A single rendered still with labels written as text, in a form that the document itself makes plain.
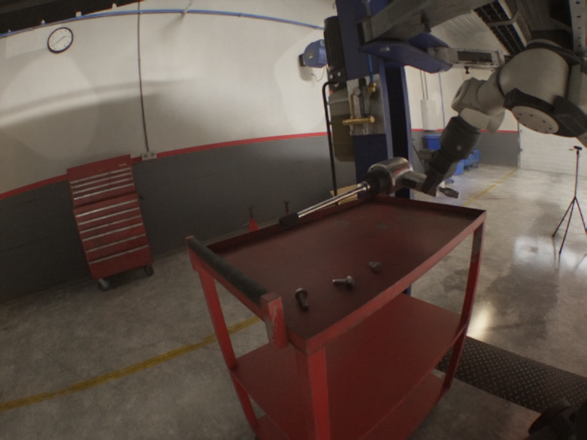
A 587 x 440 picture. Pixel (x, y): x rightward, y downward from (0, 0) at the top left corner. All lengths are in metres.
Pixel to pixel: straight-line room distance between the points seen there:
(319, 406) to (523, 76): 0.57
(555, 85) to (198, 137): 3.38
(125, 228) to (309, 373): 2.56
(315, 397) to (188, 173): 3.19
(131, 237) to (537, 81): 2.86
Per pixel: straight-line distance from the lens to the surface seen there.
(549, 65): 0.47
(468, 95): 0.62
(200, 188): 3.49
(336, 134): 1.55
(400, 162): 0.82
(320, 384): 0.42
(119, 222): 2.82
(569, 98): 0.47
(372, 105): 1.33
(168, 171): 3.38
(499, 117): 0.69
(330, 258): 0.61
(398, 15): 0.97
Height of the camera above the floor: 1.10
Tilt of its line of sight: 16 degrees down
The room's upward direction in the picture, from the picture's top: 7 degrees counter-clockwise
